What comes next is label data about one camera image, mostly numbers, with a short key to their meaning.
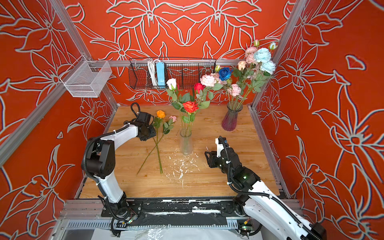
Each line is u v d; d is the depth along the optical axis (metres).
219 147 0.67
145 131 0.77
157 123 1.06
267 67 0.69
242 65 0.80
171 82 0.70
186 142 0.87
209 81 0.66
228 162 0.54
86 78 0.92
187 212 0.73
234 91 0.83
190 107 0.70
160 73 0.89
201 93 0.72
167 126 1.04
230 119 0.96
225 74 0.69
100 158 0.50
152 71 0.89
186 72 0.95
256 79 0.78
